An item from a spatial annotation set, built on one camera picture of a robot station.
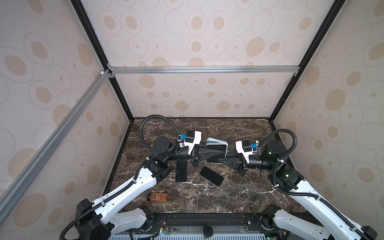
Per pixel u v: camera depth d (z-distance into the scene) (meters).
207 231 0.63
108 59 0.87
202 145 0.50
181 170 0.92
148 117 0.42
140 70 1.93
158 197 0.78
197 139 0.44
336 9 0.69
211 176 0.88
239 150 0.48
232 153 0.55
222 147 0.49
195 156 0.48
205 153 0.49
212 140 0.49
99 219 0.38
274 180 0.48
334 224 0.40
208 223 0.75
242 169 0.51
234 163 0.54
